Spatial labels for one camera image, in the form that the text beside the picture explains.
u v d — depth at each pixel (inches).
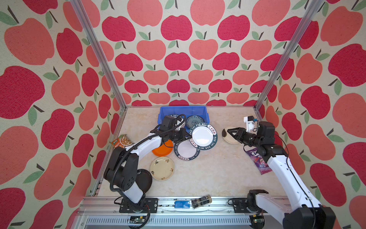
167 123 27.7
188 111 44.8
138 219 28.2
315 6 27.3
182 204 28.4
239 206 28.8
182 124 27.1
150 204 29.5
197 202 28.7
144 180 31.1
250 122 27.7
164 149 36.7
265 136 23.0
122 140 37.8
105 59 36.2
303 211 15.3
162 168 34.6
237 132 27.7
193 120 43.8
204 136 34.1
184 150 37.0
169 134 25.2
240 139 26.2
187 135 32.8
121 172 18.0
